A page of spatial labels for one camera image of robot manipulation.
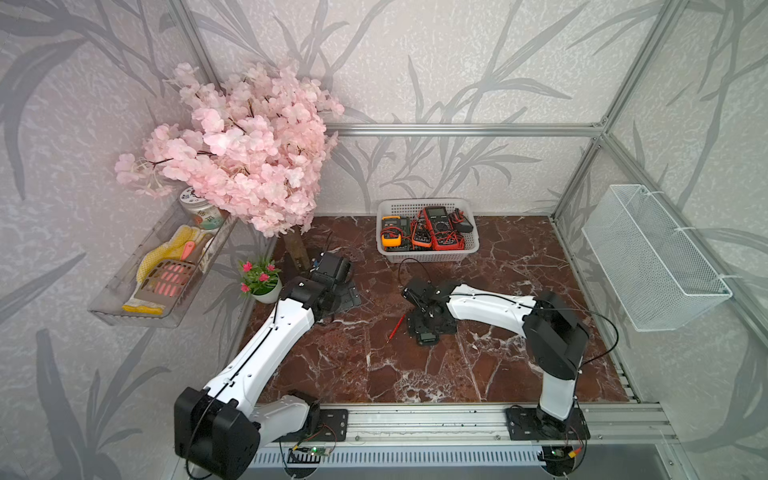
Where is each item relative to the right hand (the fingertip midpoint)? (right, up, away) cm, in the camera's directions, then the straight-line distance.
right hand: (421, 328), depth 88 cm
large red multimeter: (+8, +28, +11) cm, 31 cm away
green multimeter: (-5, +27, +14) cm, 31 cm away
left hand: (-22, +10, -8) cm, 26 cm away
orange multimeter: (+1, +28, +16) cm, 33 cm away
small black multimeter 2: (+1, -2, -4) cm, 4 cm away
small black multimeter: (+15, +31, +13) cm, 37 cm away
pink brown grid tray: (-54, +18, -28) cm, 64 cm away
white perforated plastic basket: (-3, +38, +17) cm, 42 cm away
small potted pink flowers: (-47, +15, -2) cm, 50 cm away
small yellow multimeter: (-10, +29, +11) cm, 32 cm away
